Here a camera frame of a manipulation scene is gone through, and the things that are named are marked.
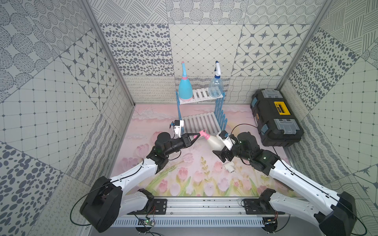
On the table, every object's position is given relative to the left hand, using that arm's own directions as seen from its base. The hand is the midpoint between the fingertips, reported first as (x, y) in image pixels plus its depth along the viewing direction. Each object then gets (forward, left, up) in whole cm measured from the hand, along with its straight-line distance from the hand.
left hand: (199, 131), depth 72 cm
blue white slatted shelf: (+25, -10, -25) cm, 37 cm away
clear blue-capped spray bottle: (+34, -10, +2) cm, 35 cm away
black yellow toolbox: (+12, -47, -10) cm, 49 cm away
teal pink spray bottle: (+23, +8, +6) cm, 25 cm away
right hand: (-3, -11, -9) cm, 15 cm away
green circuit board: (-35, +26, -27) cm, 51 cm away
